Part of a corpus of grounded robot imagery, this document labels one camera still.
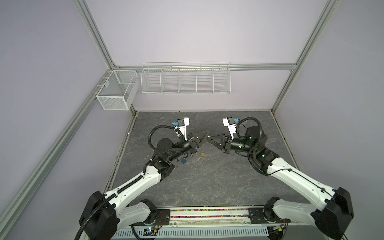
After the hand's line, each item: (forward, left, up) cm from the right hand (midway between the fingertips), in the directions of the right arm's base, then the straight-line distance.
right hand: (207, 141), depth 64 cm
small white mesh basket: (+48, +59, -8) cm, 77 cm away
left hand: (+1, -1, +3) cm, 3 cm away
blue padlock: (+7, +14, -33) cm, 37 cm away
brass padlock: (+12, +2, -33) cm, 35 cm away
